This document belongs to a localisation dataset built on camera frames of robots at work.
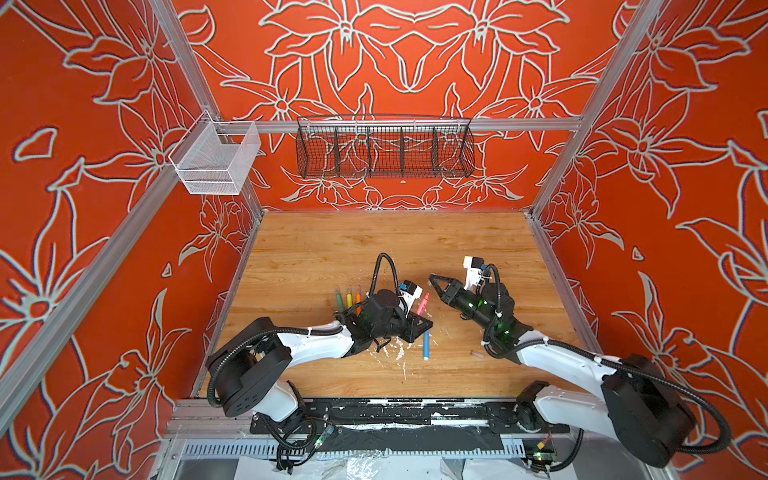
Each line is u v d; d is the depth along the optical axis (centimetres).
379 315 64
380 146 100
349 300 94
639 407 41
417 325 74
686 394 38
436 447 70
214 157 93
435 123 92
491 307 62
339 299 94
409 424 73
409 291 73
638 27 72
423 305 76
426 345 85
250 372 43
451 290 73
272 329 48
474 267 73
